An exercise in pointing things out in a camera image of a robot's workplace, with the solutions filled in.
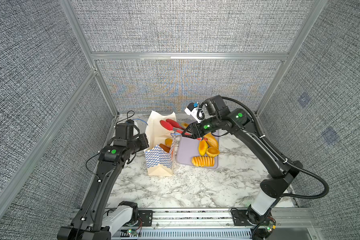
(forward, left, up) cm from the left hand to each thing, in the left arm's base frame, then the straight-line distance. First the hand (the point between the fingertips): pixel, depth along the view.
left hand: (148, 139), depth 74 cm
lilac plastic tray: (+9, -21, -24) cm, 33 cm away
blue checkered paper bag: (-6, -5, -14) cm, 16 cm away
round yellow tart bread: (+3, -37, -20) cm, 42 cm away
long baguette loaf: (+12, -38, -20) cm, 45 cm away
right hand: (-2, -18, +7) cm, 20 cm away
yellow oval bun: (+6, -31, -21) cm, 38 cm away
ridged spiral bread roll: (-3, -30, -20) cm, 36 cm away
